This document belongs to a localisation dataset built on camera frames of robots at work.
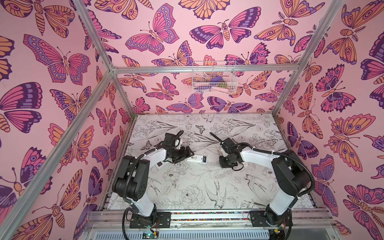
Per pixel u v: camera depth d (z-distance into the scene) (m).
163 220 0.74
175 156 0.80
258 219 0.73
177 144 0.83
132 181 0.47
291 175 0.47
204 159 0.94
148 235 0.72
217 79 0.96
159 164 0.92
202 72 0.96
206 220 0.75
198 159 0.94
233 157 0.69
